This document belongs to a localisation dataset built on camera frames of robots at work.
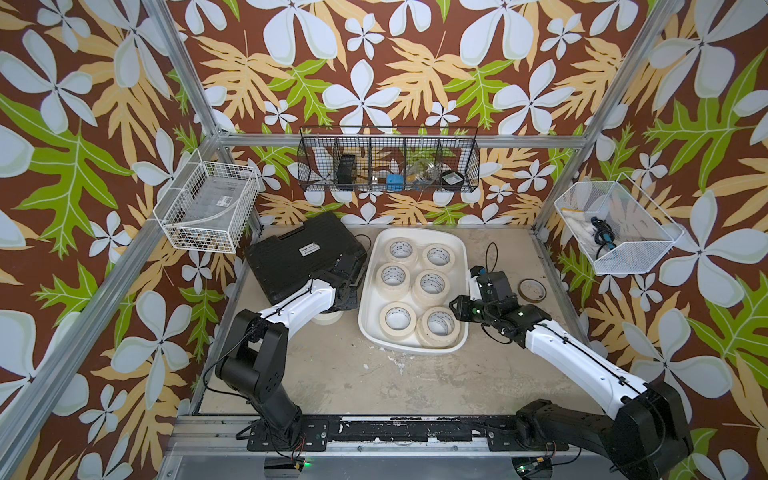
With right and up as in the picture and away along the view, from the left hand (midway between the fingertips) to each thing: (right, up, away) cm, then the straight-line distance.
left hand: (345, 297), depth 92 cm
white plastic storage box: (+21, +6, +4) cm, 23 cm away
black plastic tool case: (-23, +10, +10) cm, 27 cm away
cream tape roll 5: (+29, -9, 0) cm, 31 cm away
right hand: (+31, 0, -8) cm, 32 cm away
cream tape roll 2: (+19, +16, +18) cm, 31 cm away
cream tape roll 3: (+33, +13, +18) cm, 40 cm away
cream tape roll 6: (+17, -7, +1) cm, 18 cm away
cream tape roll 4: (+29, +2, +9) cm, 30 cm away
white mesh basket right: (+78, +20, -11) cm, 81 cm away
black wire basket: (+14, +45, +5) cm, 48 cm away
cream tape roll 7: (-4, -5, -6) cm, 9 cm away
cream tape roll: (+16, +4, +10) cm, 19 cm away
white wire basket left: (-36, +27, -11) cm, 46 cm away
